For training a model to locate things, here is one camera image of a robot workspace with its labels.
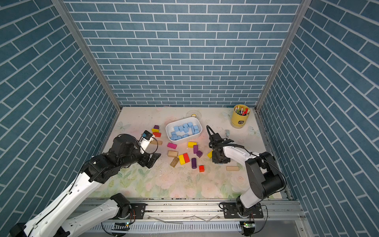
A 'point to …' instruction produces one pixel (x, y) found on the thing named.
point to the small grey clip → (227, 133)
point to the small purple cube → (199, 153)
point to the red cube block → (201, 168)
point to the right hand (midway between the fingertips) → (219, 160)
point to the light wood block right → (235, 168)
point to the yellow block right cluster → (209, 155)
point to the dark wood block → (174, 162)
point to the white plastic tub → (183, 129)
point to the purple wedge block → (195, 149)
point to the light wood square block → (172, 153)
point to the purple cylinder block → (194, 164)
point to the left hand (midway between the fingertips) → (156, 150)
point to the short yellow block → (155, 130)
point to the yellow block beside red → (182, 159)
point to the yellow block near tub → (191, 144)
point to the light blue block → (195, 129)
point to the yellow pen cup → (240, 116)
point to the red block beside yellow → (186, 157)
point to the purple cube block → (156, 127)
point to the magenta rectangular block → (171, 145)
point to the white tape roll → (194, 113)
